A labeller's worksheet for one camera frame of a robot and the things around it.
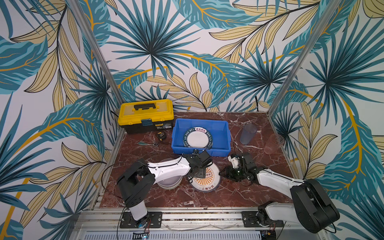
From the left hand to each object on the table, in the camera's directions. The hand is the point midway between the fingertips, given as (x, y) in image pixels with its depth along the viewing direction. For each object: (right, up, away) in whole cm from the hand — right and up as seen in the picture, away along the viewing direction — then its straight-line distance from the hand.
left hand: (195, 173), depth 86 cm
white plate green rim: (+2, +19, +17) cm, 26 cm away
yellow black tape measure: (-23, +21, +17) cm, 35 cm away
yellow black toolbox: (-34, +33, +10) cm, 49 cm away
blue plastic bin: (+18, +25, +22) cm, 37 cm away
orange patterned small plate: (+8, -5, 0) cm, 10 cm away
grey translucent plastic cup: (+34, +20, +15) cm, 43 cm away
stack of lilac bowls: (-12, -3, -9) cm, 15 cm away
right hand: (+15, -2, +3) cm, 15 cm away
